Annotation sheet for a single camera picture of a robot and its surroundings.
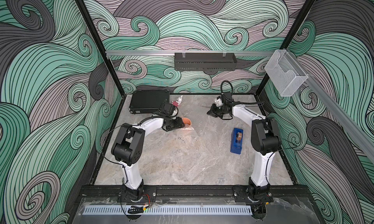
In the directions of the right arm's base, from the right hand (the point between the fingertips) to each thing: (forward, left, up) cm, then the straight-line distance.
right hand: (205, 113), depth 97 cm
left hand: (-8, +17, -2) cm, 19 cm away
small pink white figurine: (+15, +19, -4) cm, 25 cm away
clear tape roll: (-17, -19, -2) cm, 26 cm away
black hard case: (+17, +44, -6) cm, 47 cm away
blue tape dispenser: (-22, -17, -4) cm, 28 cm away
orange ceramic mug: (-7, +13, -1) cm, 15 cm away
